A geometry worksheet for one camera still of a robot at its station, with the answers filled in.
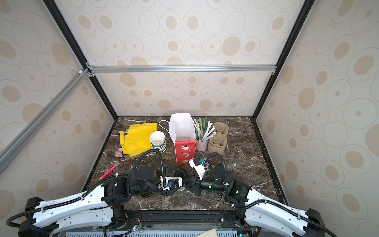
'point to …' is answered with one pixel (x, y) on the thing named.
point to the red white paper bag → (182, 133)
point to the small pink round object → (118, 153)
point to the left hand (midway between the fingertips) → (183, 178)
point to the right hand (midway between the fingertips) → (184, 180)
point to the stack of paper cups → (158, 140)
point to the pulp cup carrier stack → (217, 143)
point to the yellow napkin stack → (136, 141)
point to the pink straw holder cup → (202, 146)
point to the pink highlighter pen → (109, 171)
